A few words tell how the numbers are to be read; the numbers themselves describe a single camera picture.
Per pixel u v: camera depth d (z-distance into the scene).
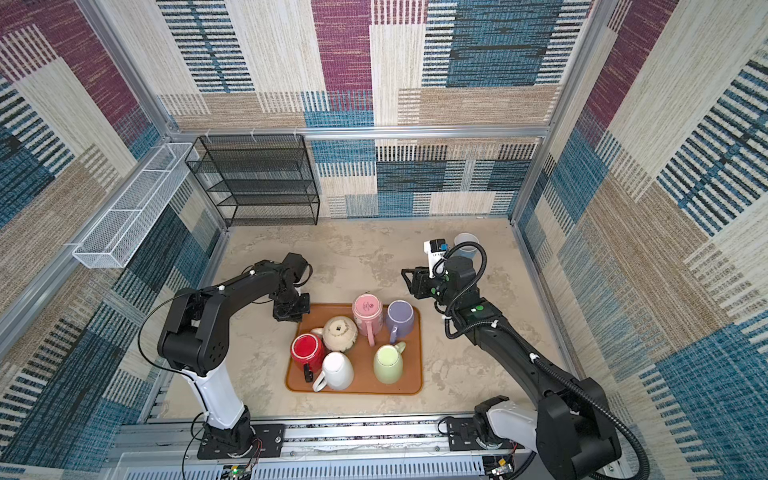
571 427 0.40
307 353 0.79
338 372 0.74
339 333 0.82
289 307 0.81
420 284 0.71
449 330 0.62
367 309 0.83
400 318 0.85
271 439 0.74
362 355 0.85
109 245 0.70
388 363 0.76
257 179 1.09
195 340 0.50
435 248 0.70
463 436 0.73
